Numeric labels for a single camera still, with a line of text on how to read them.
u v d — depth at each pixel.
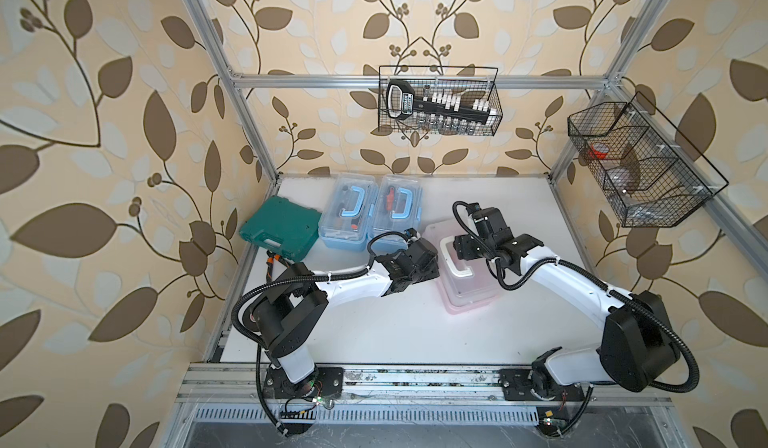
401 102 0.87
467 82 0.91
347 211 0.96
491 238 0.65
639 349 0.41
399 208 0.97
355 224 0.94
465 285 0.79
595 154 0.83
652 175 0.72
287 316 0.45
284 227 1.00
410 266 0.66
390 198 1.05
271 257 0.97
